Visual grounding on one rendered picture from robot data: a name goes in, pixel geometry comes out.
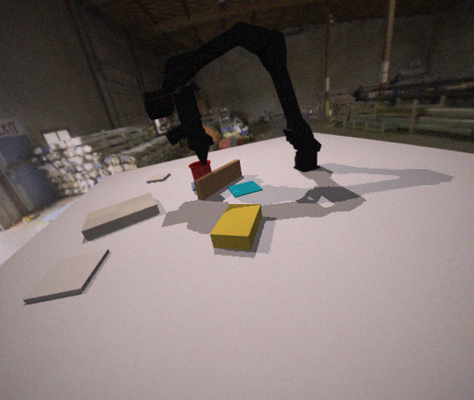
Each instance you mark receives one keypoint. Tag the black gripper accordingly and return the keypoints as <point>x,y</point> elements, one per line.
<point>199,142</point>

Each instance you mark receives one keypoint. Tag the red cup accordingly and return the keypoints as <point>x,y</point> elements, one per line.
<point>198,170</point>

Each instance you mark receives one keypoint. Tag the brown wooden plank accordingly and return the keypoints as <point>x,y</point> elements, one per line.
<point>212,182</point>

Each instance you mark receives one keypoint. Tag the yellow rectangular block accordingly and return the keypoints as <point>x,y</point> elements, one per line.
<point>237,227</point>

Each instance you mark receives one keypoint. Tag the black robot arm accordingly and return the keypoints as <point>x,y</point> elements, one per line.
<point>270,47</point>

